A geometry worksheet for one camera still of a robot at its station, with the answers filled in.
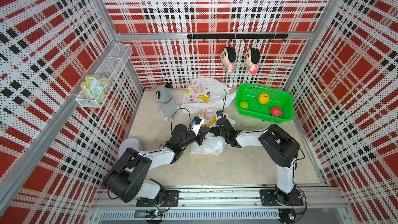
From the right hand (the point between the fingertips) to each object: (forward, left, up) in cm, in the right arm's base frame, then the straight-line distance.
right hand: (217, 123), depth 98 cm
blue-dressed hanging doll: (+27, -6, +31) cm, 41 cm away
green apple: (+13, -18, +2) cm, 23 cm away
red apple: (+7, -39, +2) cm, 40 cm away
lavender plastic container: (-16, +50, +6) cm, 52 cm away
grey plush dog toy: (+10, +32, +8) cm, 35 cm away
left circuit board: (-47, +31, -1) cm, 56 cm away
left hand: (-9, +4, +10) cm, 14 cm away
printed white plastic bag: (+24, +11, +2) cm, 26 cm away
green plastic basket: (+20, -48, -1) cm, 52 cm away
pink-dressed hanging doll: (+29, -21, +29) cm, 46 cm away
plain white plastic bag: (-17, +4, +6) cm, 19 cm away
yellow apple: (+19, -33, +2) cm, 38 cm away
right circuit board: (-48, -29, +1) cm, 56 cm away
